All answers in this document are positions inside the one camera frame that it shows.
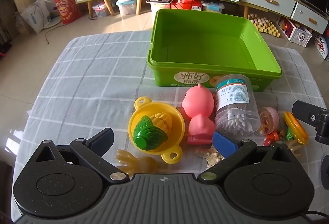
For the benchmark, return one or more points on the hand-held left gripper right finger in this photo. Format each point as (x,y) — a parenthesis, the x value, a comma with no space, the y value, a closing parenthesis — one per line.
(226,144)

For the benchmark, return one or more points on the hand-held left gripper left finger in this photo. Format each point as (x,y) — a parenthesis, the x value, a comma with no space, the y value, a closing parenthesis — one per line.
(102,141)

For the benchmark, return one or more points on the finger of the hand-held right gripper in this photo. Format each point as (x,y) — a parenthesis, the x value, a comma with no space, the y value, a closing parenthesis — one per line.
(304,112)

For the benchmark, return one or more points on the orange and yellow toy dish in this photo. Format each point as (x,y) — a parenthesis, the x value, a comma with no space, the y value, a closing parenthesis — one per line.
(299,129)

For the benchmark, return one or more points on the dried starfish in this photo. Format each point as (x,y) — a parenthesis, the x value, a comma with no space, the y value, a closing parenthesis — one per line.
(209,157)

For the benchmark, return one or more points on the translucent toy hand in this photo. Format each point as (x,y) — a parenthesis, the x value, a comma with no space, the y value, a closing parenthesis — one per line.
(295,150)
(138,162)

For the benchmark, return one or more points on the clear cotton swab jar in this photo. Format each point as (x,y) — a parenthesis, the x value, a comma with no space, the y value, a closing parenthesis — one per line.
(231,100)

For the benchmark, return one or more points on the yellow toy pot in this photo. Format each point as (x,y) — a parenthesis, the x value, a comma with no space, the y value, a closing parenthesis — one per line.
(177,116)

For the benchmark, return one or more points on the toy corn cob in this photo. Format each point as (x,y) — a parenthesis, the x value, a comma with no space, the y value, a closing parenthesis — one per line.
(156,121)

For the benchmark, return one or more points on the green plastic storage bin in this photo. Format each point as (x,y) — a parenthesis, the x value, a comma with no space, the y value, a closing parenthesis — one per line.
(205,41)

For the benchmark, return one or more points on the pink round capsule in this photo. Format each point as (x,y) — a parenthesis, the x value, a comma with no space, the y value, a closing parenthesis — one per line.
(270,116)

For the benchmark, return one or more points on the small orange toy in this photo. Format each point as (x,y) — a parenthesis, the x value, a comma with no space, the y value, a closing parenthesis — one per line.
(272,138)

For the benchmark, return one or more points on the pink rubber duck toy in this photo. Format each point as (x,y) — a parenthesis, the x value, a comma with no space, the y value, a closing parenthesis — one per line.
(198,103)

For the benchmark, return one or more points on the blue and white carton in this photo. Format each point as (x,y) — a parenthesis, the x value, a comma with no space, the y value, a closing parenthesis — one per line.
(321,47)

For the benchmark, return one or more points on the grey checkered tablecloth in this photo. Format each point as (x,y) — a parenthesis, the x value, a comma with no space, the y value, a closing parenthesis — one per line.
(90,72)

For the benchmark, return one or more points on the yellow egg tray with eggs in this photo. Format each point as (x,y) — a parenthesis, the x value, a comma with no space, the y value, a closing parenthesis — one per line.
(264,25)

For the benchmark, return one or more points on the small clear storage box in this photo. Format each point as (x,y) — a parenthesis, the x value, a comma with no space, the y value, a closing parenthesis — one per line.
(100,10)

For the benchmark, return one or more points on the clear box with blue lid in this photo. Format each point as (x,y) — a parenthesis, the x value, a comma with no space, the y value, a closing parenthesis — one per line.
(126,7)

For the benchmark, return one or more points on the red printed bag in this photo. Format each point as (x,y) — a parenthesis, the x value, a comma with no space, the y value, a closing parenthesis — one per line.
(65,8)

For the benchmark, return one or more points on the white tote bag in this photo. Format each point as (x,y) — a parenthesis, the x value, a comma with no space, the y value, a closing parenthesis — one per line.
(34,16)

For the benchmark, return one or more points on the white storage box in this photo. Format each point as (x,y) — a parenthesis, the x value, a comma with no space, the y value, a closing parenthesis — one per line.
(158,8)

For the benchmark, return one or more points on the red box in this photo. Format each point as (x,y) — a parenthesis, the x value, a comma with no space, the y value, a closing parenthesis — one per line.
(186,4)

